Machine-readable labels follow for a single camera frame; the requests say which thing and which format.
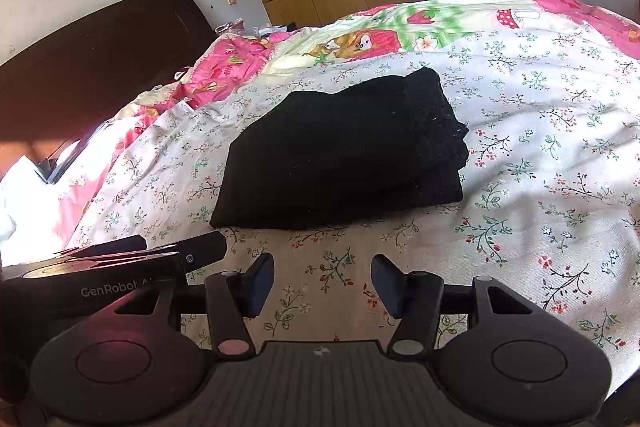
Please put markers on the black pants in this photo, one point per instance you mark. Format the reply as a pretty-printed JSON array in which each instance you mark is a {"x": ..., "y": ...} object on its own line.
[{"x": 340, "y": 157}]

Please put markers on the dark wooden headboard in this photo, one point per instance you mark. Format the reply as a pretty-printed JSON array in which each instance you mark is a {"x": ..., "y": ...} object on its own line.
[{"x": 100, "y": 67}]

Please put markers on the white cloth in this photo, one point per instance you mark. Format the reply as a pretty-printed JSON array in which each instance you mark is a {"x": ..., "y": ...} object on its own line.
[{"x": 20, "y": 202}]

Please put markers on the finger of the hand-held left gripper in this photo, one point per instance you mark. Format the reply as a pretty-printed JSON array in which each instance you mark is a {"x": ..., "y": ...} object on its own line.
[{"x": 200, "y": 247}]

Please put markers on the floral printed bed blanket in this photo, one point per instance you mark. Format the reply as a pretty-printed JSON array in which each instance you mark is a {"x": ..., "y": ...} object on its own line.
[{"x": 525, "y": 157}]

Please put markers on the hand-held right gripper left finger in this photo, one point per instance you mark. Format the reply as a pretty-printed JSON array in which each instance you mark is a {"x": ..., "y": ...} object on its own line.
[{"x": 260, "y": 284}]

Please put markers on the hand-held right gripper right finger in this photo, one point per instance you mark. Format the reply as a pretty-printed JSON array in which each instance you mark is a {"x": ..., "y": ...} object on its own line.
[{"x": 387, "y": 287}]

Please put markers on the pile of bedside small items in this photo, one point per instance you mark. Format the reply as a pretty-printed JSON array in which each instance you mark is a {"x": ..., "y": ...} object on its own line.
[{"x": 255, "y": 29}]

